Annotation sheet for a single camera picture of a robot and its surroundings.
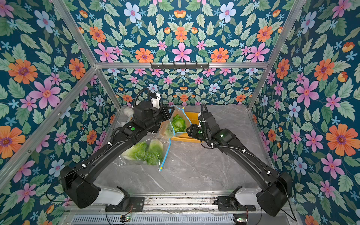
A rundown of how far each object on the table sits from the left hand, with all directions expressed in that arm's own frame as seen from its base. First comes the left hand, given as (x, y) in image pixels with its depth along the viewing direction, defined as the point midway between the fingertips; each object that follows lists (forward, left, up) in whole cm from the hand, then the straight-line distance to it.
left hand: (176, 107), depth 70 cm
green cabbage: (+2, 0, -17) cm, 17 cm away
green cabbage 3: (-11, +15, -27) cm, 33 cm away
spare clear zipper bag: (+3, +8, -21) cm, 23 cm away
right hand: (-6, -7, -10) cm, 14 cm away
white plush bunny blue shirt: (+28, +42, -32) cm, 60 cm away
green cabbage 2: (-9, +25, -27) cm, 38 cm away
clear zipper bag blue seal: (+3, +14, -29) cm, 32 cm away
